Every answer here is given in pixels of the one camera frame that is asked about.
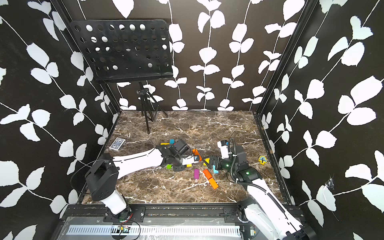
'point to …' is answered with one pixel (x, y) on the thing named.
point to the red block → (207, 174)
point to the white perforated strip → (157, 229)
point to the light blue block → (215, 171)
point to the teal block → (172, 141)
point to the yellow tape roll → (262, 159)
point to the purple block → (196, 174)
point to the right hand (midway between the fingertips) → (207, 157)
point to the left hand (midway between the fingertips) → (185, 160)
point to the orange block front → (213, 183)
